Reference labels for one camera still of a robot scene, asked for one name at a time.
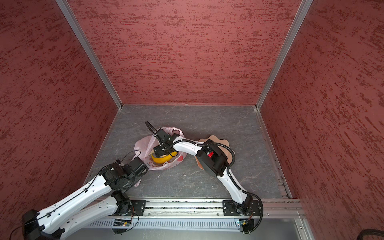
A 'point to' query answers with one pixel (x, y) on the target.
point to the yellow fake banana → (161, 160)
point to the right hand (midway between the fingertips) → (161, 154)
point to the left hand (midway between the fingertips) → (135, 182)
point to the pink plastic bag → (144, 146)
